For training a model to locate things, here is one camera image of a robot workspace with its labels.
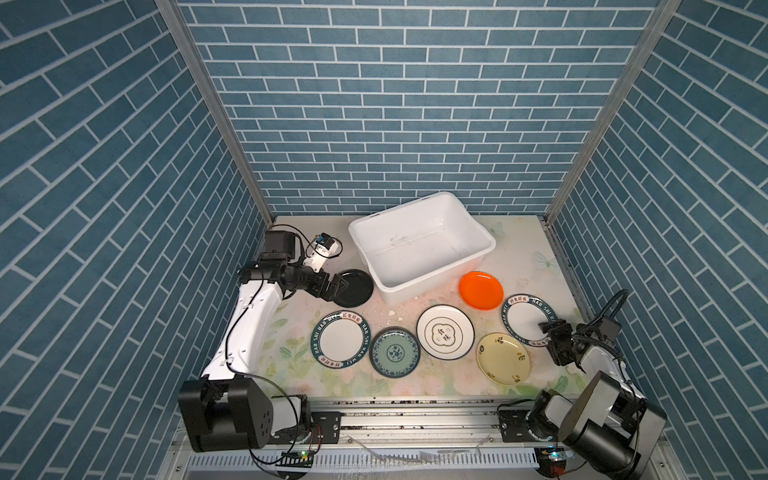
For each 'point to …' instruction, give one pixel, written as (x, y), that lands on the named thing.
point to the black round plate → (359, 290)
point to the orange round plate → (481, 290)
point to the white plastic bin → (421, 247)
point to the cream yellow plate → (503, 358)
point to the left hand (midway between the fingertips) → (332, 275)
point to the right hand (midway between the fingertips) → (544, 329)
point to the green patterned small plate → (394, 352)
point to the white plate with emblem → (445, 332)
